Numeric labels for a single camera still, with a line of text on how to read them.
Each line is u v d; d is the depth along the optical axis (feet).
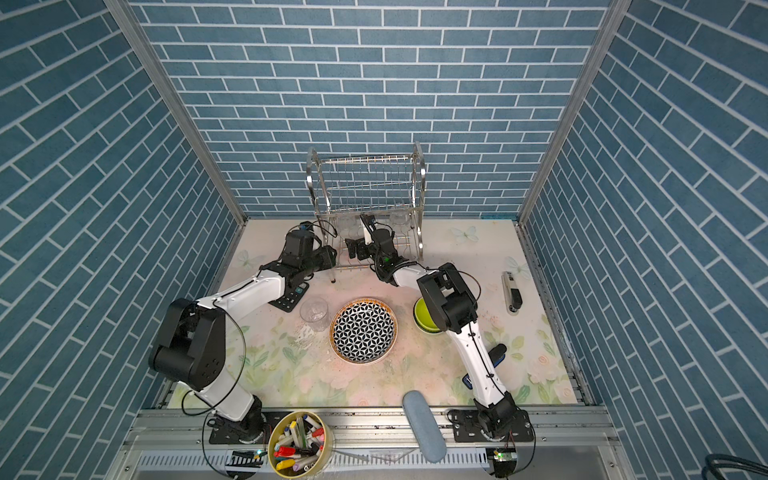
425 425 2.39
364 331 2.92
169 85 2.72
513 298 3.09
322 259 2.74
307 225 2.71
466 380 2.65
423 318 2.80
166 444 2.41
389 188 3.78
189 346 1.51
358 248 3.12
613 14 2.31
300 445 2.11
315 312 2.97
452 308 2.03
